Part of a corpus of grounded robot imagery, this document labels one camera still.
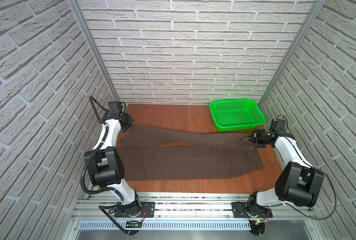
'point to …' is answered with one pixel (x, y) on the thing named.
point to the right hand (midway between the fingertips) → (248, 132)
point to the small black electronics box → (131, 224)
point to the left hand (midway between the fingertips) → (130, 119)
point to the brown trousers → (147, 152)
